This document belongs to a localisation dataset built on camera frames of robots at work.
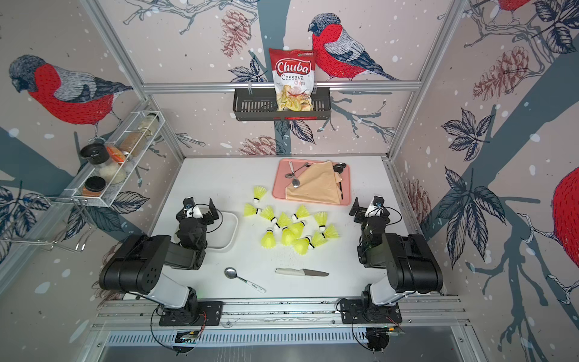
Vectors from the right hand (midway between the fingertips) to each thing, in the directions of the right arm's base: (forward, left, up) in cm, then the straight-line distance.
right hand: (367, 198), depth 90 cm
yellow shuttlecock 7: (-15, +40, -11) cm, 44 cm away
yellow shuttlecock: (+7, +47, -8) cm, 49 cm away
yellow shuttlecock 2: (-2, +50, -9) cm, 51 cm away
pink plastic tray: (+23, +36, -11) cm, 44 cm away
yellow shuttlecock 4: (-3, +27, -8) cm, 29 cm away
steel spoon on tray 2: (+19, +33, -9) cm, 39 cm away
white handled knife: (-27, +26, -11) cm, 39 cm away
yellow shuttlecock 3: (-4, +41, -8) cm, 42 cm away
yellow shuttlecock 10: (-7, +34, -8) cm, 36 cm away
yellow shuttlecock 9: (-16, +27, -11) cm, 33 cm away
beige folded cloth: (+16, +19, -10) cm, 27 cm away
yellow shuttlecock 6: (-12, +15, -7) cm, 20 cm away
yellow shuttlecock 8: (-13, +32, -9) cm, 36 cm away
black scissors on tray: (+26, +8, -9) cm, 28 cm away
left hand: (-3, +67, +2) cm, 68 cm away
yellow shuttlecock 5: (-5, +18, -10) cm, 21 cm away
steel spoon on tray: (+16, +31, -11) cm, 36 cm away
